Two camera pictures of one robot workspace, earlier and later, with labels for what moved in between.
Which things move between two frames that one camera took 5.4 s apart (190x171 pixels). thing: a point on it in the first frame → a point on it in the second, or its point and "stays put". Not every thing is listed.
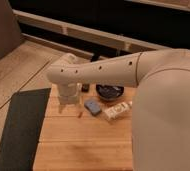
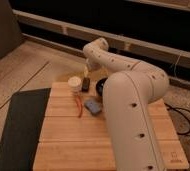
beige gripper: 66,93 → 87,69
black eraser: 85,88 stays put
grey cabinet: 4,34 stays put
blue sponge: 93,106 stays put
